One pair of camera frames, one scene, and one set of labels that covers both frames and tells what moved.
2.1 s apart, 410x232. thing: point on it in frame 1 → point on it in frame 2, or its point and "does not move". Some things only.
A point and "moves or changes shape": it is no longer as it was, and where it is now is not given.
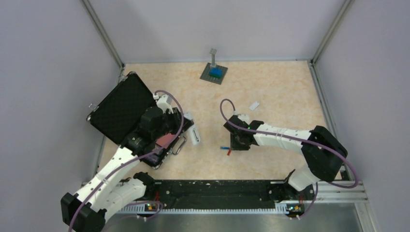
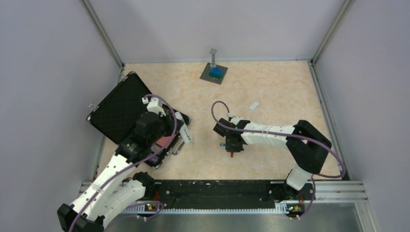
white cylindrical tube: [194, 134] moves or changes shape
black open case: [117, 115] does not move
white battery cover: [254, 106] does not move
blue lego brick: [216, 72] does not move
